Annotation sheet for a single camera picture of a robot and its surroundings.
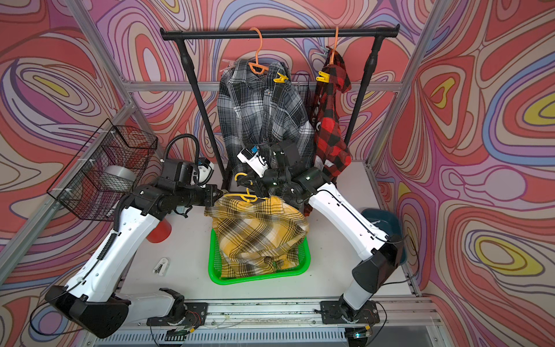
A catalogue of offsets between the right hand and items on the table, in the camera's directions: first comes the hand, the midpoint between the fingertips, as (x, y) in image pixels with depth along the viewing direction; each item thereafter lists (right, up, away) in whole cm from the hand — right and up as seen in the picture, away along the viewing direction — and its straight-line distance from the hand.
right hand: (243, 186), depth 67 cm
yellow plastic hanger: (+1, -4, +2) cm, 4 cm away
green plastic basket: (+21, -27, +12) cm, 36 cm away
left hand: (-7, -2, +4) cm, 9 cm away
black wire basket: (-52, 0, -1) cm, 52 cm away
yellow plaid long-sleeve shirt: (+3, -19, +12) cm, 22 cm away
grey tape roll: (-42, +3, +3) cm, 42 cm away
